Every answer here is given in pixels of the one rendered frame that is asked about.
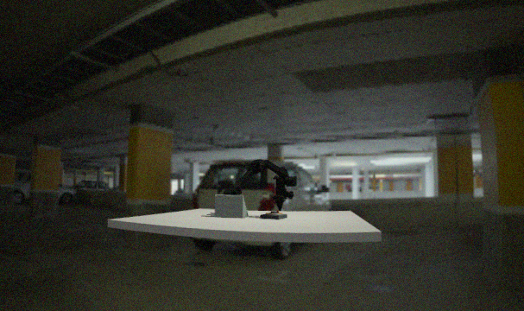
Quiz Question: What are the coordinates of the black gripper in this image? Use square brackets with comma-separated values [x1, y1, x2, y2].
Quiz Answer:
[274, 187, 287, 211]

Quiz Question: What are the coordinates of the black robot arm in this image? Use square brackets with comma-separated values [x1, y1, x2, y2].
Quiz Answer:
[224, 159, 297, 199]

